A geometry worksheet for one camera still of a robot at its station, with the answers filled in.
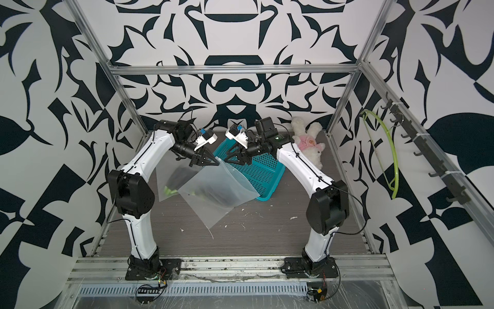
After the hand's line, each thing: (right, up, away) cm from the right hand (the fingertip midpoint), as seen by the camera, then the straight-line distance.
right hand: (227, 153), depth 76 cm
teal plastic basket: (+16, -10, +26) cm, 33 cm away
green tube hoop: (+62, +12, +3) cm, 63 cm away
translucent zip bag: (-7, -16, +6) cm, 18 cm away
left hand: (-5, -4, +3) cm, 7 cm away
